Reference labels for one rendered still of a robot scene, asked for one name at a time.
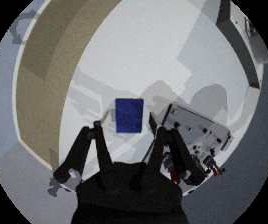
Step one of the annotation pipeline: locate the blue rectangular block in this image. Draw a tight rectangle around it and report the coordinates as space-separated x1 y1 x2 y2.
115 98 144 133

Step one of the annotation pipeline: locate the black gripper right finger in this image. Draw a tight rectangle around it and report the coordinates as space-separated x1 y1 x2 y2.
139 112 205 195

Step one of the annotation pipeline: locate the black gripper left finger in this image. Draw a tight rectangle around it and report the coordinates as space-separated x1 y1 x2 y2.
54 110 121 194

